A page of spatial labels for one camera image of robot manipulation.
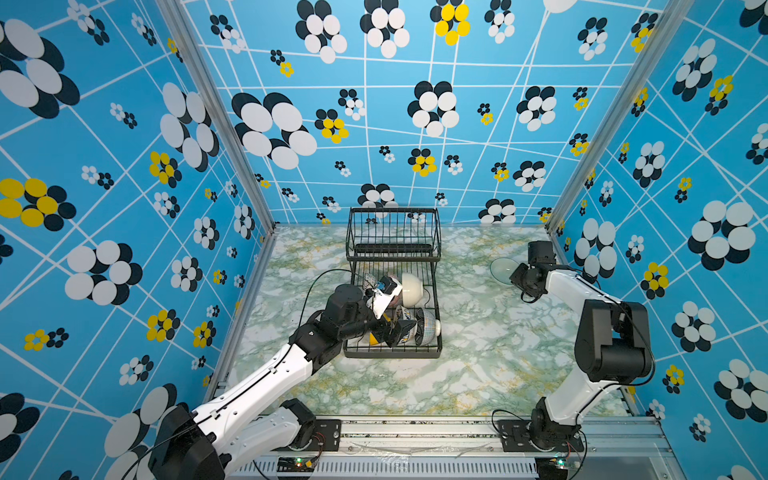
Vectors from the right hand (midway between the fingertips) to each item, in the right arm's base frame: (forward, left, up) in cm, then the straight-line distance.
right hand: (523, 279), depth 97 cm
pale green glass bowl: (+6, +5, -2) cm, 8 cm away
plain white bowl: (-6, +37, +3) cm, 38 cm away
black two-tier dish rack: (+18, +39, -3) cm, 43 cm away
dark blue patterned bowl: (-20, +34, +5) cm, 40 cm away
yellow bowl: (-29, +47, +17) cm, 57 cm away
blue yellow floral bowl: (-21, +38, +2) cm, 43 cm away
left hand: (-20, +39, +16) cm, 46 cm away
